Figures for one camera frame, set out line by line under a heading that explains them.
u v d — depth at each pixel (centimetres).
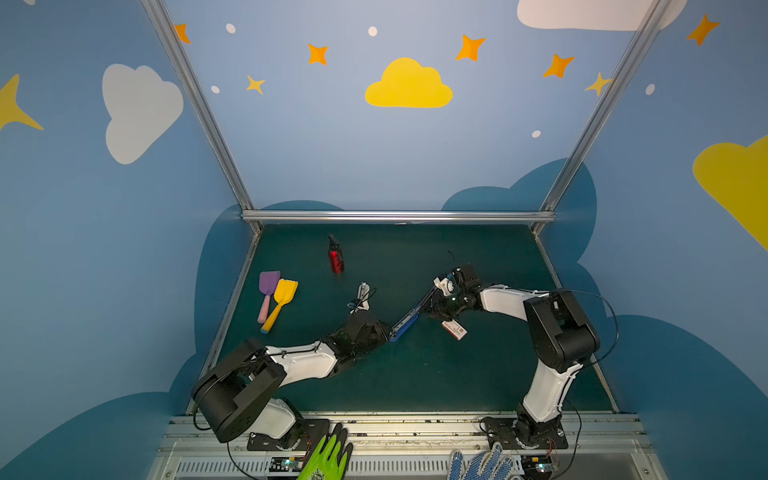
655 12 69
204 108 85
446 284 91
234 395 43
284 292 101
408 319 91
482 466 70
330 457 70
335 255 100
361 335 68
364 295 100
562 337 51
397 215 133
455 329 93
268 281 102
